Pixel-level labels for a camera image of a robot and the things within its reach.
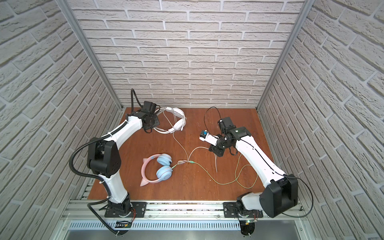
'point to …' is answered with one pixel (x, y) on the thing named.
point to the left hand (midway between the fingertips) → (155, 120)
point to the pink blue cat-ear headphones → (164, 173)
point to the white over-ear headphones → (180, 124)
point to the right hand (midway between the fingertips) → (213, 146)
